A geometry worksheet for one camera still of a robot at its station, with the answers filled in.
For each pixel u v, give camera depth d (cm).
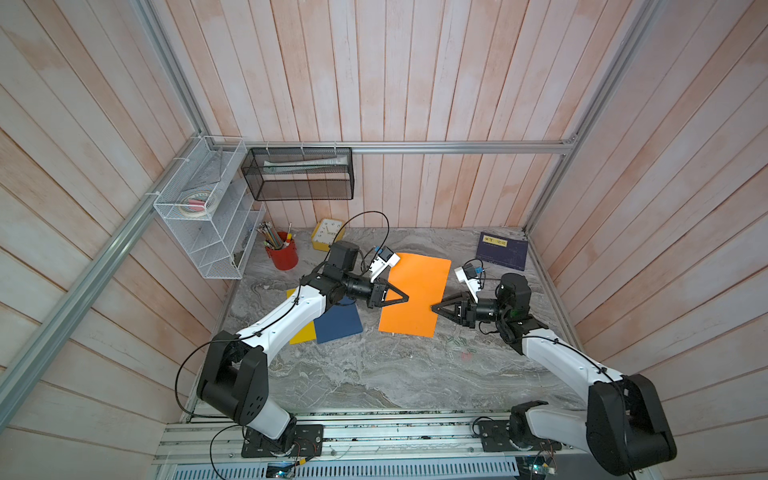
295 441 72
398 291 71
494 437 73
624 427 41
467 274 70
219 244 78
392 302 72
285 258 105
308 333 93
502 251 114
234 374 43
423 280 71
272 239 101
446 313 73
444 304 73
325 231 118
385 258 69
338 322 95
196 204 72
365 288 68
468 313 68
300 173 107
